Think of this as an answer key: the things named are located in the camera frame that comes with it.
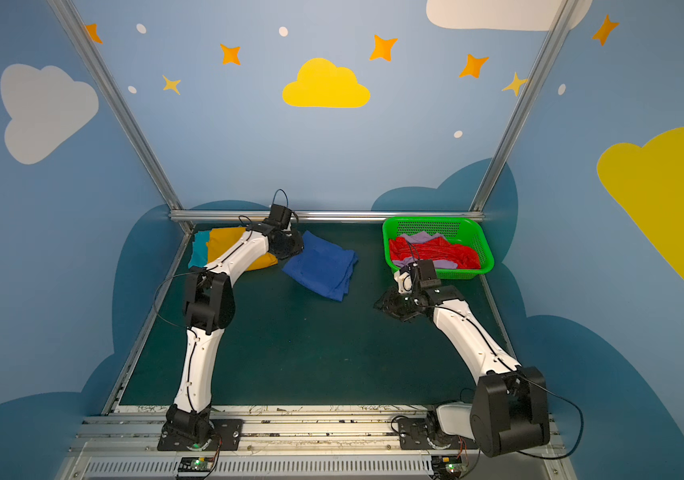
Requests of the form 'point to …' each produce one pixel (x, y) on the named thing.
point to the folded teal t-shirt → (199, 251)
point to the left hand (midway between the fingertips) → (306, 247)
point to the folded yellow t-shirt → (222, 238)
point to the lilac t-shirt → (415, 237)
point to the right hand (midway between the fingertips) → (381, 303)
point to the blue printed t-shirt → (323, 265)
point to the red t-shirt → (435, 249)
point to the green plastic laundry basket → (465, 230)
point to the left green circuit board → (195, 464)
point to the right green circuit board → (446, 466)
